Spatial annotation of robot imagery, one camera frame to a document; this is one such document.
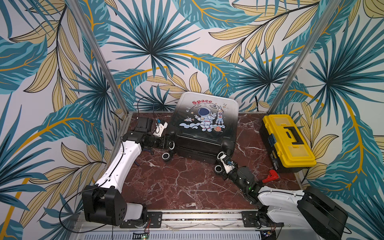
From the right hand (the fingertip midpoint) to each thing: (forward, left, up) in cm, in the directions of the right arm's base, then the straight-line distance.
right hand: (219, 159), depth 83 cm
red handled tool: (-6, -32, -10) cm, 34 cm away
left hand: (+5, +27, +9) cm, 28 cm away
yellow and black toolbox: (+2, -37, +6) cm, 37 cm away
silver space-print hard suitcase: (+14, +8, +12) cm, 20 cm away
